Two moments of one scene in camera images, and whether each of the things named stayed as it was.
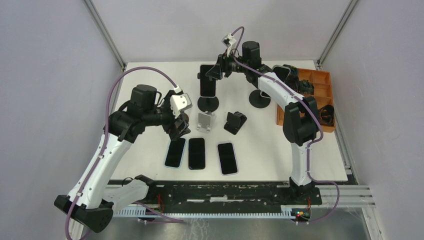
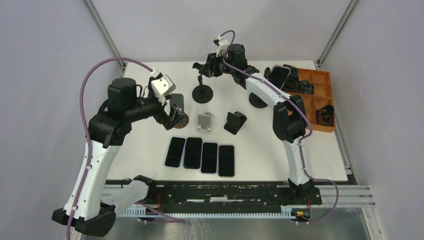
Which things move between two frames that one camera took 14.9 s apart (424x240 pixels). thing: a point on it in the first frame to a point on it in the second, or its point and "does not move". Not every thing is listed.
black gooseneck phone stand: [257, 101] does not move
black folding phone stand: [234, 122] does not move
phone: [207, 87] to [226, 161]
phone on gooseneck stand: [282, 72] does not move
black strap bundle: [326, 114] does not move
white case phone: [227, 158] to [209, 158]
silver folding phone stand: [205, 120] does not move
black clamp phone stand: [207, 104] to [202, 93]
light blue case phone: [175, 153] does not move
